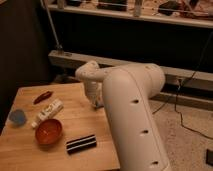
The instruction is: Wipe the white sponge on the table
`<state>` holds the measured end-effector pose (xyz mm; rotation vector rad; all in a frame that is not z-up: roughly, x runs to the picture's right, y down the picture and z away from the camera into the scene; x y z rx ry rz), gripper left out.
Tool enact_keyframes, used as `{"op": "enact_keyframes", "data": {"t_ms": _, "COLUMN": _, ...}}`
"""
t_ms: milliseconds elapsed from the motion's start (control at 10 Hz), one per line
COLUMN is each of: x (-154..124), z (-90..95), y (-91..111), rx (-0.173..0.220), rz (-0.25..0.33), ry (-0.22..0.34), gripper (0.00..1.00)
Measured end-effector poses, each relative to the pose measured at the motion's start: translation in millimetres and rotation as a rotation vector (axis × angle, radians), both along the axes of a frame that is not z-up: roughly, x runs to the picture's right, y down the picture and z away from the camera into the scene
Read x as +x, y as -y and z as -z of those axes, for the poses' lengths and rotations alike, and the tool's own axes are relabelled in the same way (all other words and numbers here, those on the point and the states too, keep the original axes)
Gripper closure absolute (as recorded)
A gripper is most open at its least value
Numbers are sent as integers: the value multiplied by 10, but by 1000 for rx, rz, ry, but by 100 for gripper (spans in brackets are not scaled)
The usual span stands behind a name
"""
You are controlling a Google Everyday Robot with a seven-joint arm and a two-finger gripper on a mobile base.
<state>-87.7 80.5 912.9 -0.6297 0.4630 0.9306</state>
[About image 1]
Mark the black white striped block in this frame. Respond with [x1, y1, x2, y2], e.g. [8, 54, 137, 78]
[66, 135, 97, 155]

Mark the white shelf board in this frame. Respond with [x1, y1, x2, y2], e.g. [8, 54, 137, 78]
[48, 4, 213, 29]

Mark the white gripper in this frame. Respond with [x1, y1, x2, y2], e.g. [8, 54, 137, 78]
[89, 91, 103, 108]

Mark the black power cable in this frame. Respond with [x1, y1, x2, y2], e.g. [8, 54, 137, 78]
[152, 31, 213, 141]

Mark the metal lamp pole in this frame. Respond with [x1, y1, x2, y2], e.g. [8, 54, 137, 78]
[42, 0, 63, 54]

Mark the white baseboard rail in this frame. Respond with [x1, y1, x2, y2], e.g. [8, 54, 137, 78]
[48, 50, 213, 111]

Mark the white tube with label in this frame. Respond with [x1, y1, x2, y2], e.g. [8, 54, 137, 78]
[31, 99, 63, 129]

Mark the blue plastic cup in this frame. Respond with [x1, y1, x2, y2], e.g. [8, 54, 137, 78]
[9, 109, 27, 126]

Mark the black box on floor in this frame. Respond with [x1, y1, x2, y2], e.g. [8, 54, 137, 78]
[206, 149, 213, 166]

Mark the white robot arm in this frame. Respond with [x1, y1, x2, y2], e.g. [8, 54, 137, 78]
[75, 61, 172, 171]

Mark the dark red chili pepper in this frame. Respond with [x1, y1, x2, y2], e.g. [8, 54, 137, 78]
[33, 91, 53, 105]

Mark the orange bowl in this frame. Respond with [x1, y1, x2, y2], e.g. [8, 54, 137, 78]
[35, 119, 62, 145]

